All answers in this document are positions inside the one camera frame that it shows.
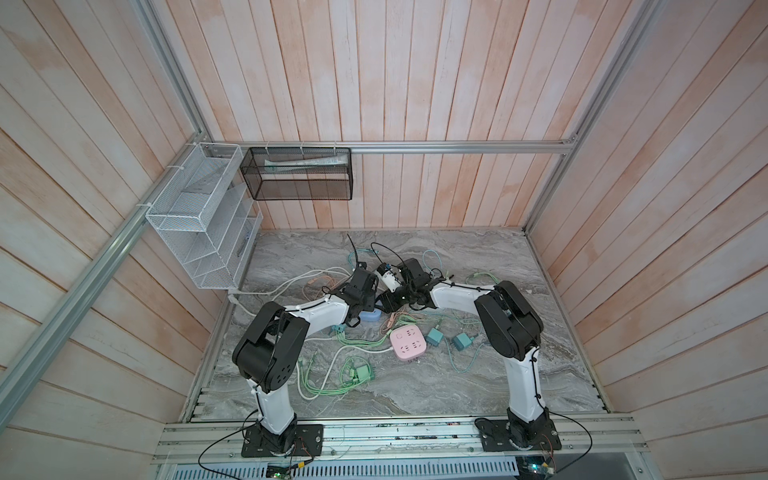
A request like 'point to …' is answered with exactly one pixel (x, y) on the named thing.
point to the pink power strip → (408, 342)
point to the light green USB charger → (363, 372)
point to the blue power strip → (370, 316)
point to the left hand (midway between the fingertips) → (364, 299)
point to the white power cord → (278, 291)
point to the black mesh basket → (300, 173)
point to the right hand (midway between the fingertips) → (379, 300)
